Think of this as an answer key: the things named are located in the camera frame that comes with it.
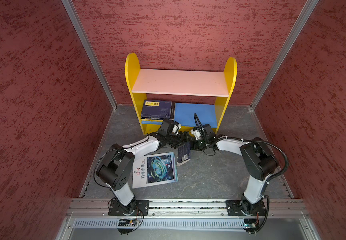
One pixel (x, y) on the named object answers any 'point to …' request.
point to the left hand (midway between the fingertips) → (189, 143)
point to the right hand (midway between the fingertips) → (186, 149)
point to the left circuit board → (127, 222)
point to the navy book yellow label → (183, 154)
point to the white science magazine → (153, 170)
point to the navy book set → (156, 109)
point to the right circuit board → (250, 224)
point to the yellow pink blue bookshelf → (188, 99)
